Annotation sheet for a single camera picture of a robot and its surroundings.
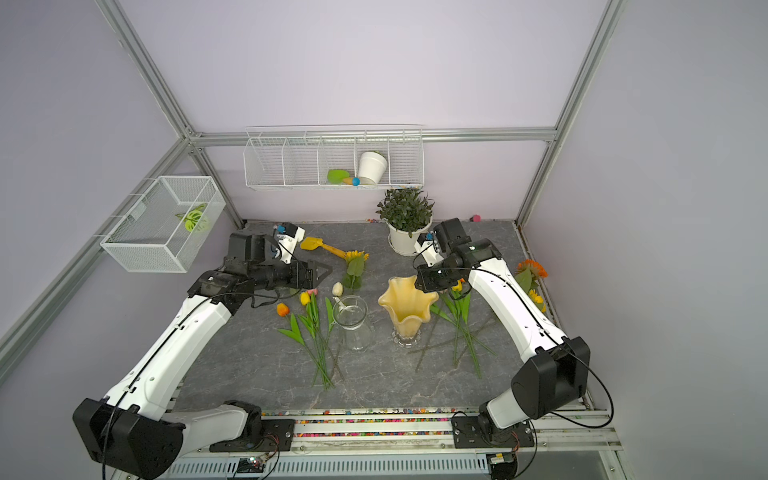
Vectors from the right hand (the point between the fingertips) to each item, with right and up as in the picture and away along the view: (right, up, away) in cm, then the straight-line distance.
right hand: (420, 281), depth 79 cm
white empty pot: (-14, +34, +12) cm, 39 cm away
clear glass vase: (-19, -9, +3) cm, 21 cm away
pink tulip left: (-33, -5, +18) cm, 38 cm away
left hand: (-26, +4, -5) cm, 27 cm away
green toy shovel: (-26, +33, +20) cm, 47 cm away
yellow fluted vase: (-3, -7, +4) cm, 9 cm away
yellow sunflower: (-20, +2, +22) cm, 30 cm away
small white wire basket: (-70, +15, +3) cm, 72 cm away
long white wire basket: (-27, +40, +20) cm, 52 cm away
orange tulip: (-42, -11, +15) cm, 46 cm away
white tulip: (-26, -5, +19) cm, 33 cm away
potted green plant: (-3, +21, +17) cm, 27 cm away
